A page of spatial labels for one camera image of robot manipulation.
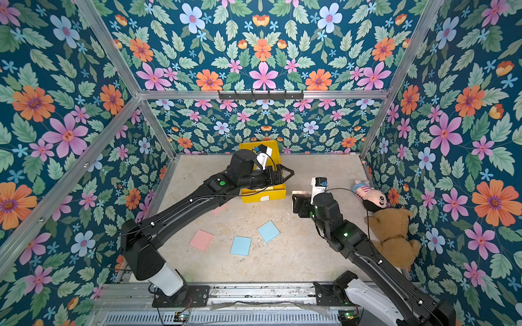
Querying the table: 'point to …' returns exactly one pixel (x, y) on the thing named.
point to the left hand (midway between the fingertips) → (288, 172)
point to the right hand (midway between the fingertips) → (301, 195)
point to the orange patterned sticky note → (301, 192)
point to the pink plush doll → (363, 190)
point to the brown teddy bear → (388, 233)
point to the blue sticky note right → (268, 231)
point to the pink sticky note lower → (201, 240)
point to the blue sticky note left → (240, 246)
